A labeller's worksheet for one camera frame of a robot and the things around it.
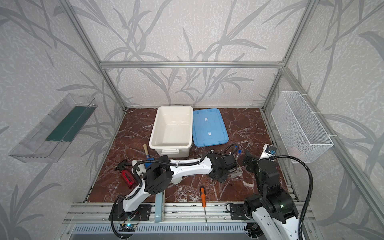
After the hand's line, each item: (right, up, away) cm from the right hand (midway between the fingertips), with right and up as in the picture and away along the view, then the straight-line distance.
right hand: (255, 149), depth 70 cm
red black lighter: (-68, -16, +15) cm, 72 cm away
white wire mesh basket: (+17, +6, -9) cm, 20 cm away
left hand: (-13, -18, +14) cm, 26 cm away
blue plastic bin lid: (-21, +8, +39) cm, 44 cm away
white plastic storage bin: (-47, +3, +35) cm, 58 cm away
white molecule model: (-61, -14, +15) cm, 64 cm away
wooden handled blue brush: (-58, -11, +21) cm, 63 cm away
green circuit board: (-60, -38, +1) cm, 72 cm away
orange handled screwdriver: (-25, -28, +5) cm, 38 cm away
